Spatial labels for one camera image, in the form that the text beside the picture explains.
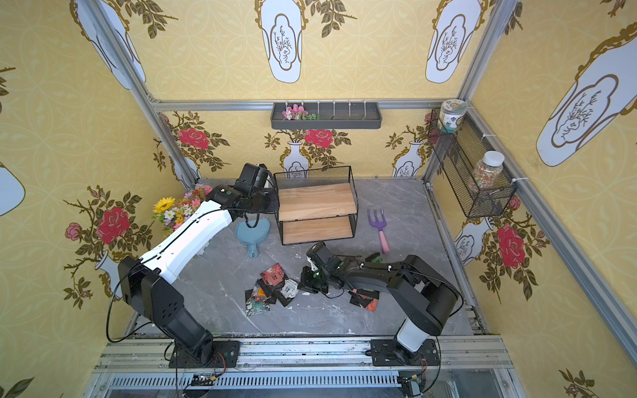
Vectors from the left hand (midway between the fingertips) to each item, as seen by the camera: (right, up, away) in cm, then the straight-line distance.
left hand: (268, 200), depth 84 cm
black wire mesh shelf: (+16, -2, +7) cm, 18 cm away
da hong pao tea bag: (+33, -33, 0) cm, 47 cm away
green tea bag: (-4, -35, 0) cm, 35 cm away
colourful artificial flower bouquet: (-34, -4, +3) cm, 35 cm away
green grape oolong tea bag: (+39, -23, +8) cm, 46 cm away
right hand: (+10, -28, +2) cm, 30 cm away
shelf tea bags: (-8, -32, +2) cm, 33 cm away
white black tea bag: (+7, -31, +2) cm, 32 cm away
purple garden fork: (+43, -10, +20) cm, 48 cm away
